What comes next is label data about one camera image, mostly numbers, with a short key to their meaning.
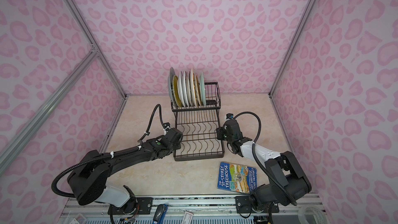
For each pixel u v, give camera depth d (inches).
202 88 29.8
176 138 27.2
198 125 39.6
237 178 31.3
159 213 26.6
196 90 30.0
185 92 29.1
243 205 28.9
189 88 28.9
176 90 30.7
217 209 28.5
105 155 18.5
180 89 29.2
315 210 27.3
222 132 31.5
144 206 28.8
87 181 16.9
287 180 16.9
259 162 18.4
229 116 31.8
